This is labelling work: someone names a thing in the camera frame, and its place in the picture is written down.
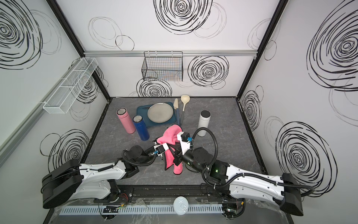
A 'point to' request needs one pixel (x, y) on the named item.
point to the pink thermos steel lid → (122, 114)
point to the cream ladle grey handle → (185, 98)
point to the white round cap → (180, 205)
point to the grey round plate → (160, 112)
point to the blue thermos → (141, 127)
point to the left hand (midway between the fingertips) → (172, 139)
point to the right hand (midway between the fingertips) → (168, 145)
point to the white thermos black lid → (204, 120)
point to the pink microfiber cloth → (170, 136)
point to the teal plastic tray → (142, 110)
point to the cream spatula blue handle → (175, 105)
